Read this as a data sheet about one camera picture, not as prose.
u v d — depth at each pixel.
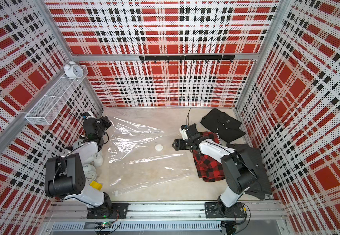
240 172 0.47
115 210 0.73
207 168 0.86
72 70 0.80
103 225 0.69
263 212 0.76
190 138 0.72
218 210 0.73
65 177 0.45
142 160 0.91
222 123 1.08
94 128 0.70
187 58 0.88
